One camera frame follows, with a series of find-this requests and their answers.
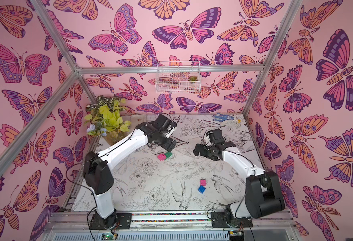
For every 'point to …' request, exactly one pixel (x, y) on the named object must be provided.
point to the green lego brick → (168, 155)
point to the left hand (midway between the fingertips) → (171, 142)
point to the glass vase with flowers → (104, 118)
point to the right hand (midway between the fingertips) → (201, 151)
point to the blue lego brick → (201, 189)
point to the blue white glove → (221, 118)
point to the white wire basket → (181, 77)
